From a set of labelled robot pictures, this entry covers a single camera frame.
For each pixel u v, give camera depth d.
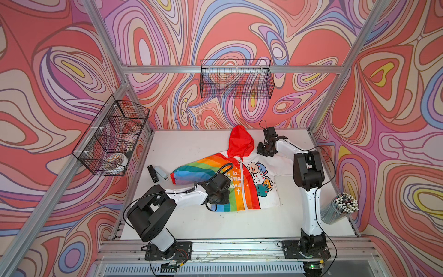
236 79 0.96
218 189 0.69
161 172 0.96
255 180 0.94
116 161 0.70
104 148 0.74
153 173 0.96
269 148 0.86
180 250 0.72
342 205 0.69
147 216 0.46
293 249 0.73
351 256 0.74
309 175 0.61
